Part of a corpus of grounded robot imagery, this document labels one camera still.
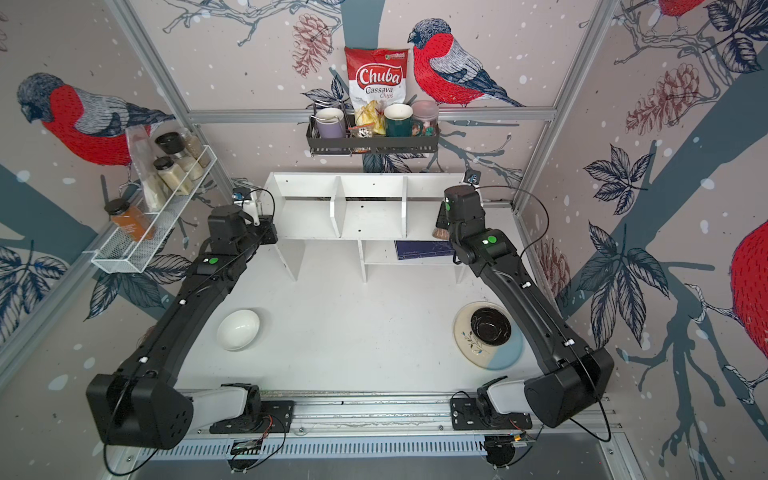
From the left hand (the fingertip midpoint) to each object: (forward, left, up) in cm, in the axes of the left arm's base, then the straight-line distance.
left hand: (276, 210), depth 79 cm
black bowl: (-21, -61, -27) cm, 70 cm away
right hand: (0, -48, +4) cm, 48 cm away
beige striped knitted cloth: (-12, -43, +5) cm, 45 cm away
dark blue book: (-1, -37, -16) cm, 40 cm away
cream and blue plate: (-29, -57, -30) cm, 71 cm away
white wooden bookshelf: (+6, -26, -6) cm, 27 cm away
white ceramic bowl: (-22, +14, -27) cm, 38 cm away
